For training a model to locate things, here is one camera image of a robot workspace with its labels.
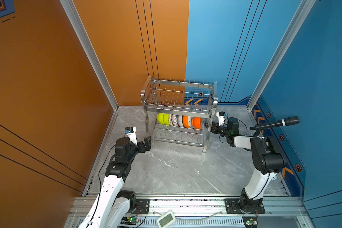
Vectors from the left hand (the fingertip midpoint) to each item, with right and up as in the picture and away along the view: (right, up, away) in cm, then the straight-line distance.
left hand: (144, 135), depth 79 cm
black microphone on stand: (+76, +8, -7) cm, 77 cm away
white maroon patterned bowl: (+14, +7, +18) cm, 24 cm away
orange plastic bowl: (+32, +7, +15) cm, 36 cm away
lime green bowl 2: (+11, +11, +18) cm, 24 cm away
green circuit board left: (-5, -41, -9) cm, 43 cm away
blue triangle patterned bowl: (+17, +9, +17) cm, 26 cm away
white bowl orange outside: (+25, +8, +17) cm, 31 cm away
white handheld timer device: (+13, -39, -11) cm, 43 cm away
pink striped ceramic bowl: (+21, +8, +18) cm, 28 cm away
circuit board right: (+55, -42, -10) cm, 70 cm away
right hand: (+39, +6, +17) cm, 43 cm away
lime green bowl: (+7, +10, +20) cm, 24 cm away
